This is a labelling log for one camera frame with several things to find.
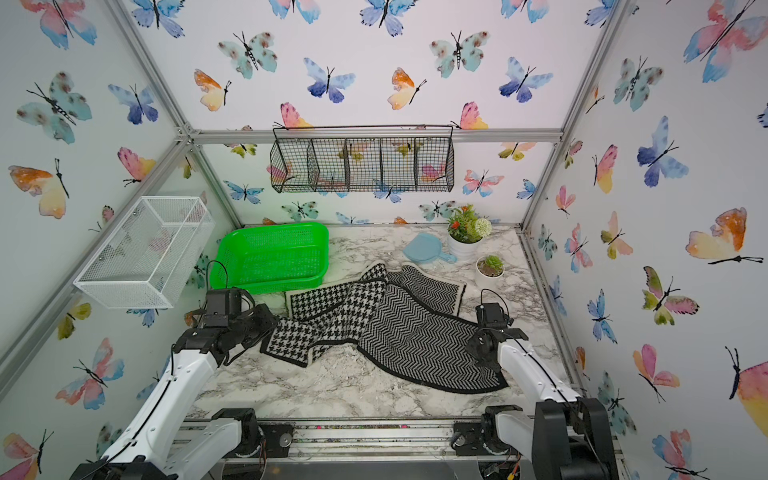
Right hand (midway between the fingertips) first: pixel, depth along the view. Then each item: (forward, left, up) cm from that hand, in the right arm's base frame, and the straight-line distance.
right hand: (481, 349), depth 87 cm
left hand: (+2, +56, +11) cm, 57 cm away
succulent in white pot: (+23, -4, +6) cm, 25 cm away
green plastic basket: (+31, +72, -1) cm, 79 cm away
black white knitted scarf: (+5, +22, +4) cm, 23 cm away
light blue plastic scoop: (+40, +15, -3) cm, 43 cm away
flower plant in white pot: (+34, +4, +14) cm, 37 cm away
